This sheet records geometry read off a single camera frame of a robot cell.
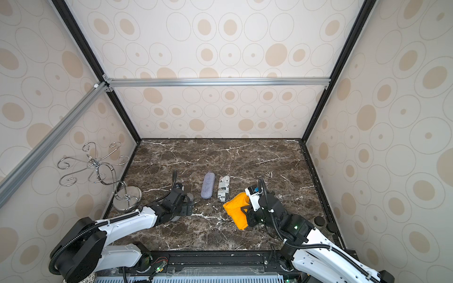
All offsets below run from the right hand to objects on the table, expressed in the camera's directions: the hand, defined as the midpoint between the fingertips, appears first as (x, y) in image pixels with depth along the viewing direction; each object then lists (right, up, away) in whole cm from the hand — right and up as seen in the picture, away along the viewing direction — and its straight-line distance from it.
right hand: (248, 207), depth 74 cm
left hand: (-28, -3, +15) cm, 32 cm away
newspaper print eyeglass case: (-11, +4, +19) cm, 22 cm away
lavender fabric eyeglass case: (-20, +5, +21) cm, 29 cm away
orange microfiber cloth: (-6, 0, -1) cm, 6 cm away
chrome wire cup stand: (-61, 0, +16) cm, 63 cm away
